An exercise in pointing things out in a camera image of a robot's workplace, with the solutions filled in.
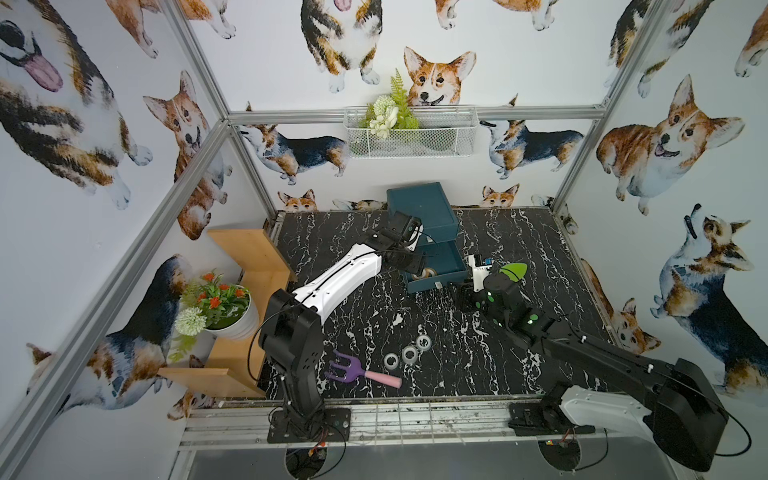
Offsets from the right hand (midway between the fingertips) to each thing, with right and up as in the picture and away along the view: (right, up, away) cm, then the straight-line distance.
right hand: (462, 274), depth 81 cm
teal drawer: (-2, +3, +18) cm, 18 cm away
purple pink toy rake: (-30, -27, +2) cm, 40 cm away
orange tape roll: (-9, -1, +11) cm, 14 cm away
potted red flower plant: (-62, -6, -10) cm, 63 cm away
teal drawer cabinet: (-5, +12, +9) cm, 16 cm away
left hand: (-13, +5, +5) cm, 15 cm away
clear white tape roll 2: (-14, -23, +4) cm, 28 cm away
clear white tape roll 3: (-19, -25, +2) cm, 31 cm away
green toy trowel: (+23, -2, +23) cm, 33 cm away
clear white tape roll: (-11, -22, +5) cm, 25 cm away
